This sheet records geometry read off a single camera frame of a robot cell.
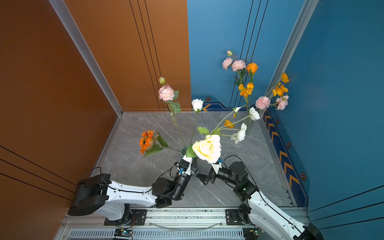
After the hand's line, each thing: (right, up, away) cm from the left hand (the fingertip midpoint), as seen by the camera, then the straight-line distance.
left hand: (194, 149), depth 63 cm
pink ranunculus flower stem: (+37, +22, +18) cm, 47 cm away
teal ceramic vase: (-6, -3, +11) cm, 13 cm away
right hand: (+1, -9, +8) cm, 12 cm away
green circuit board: (-35, -41, +8) cm, 55 cm away
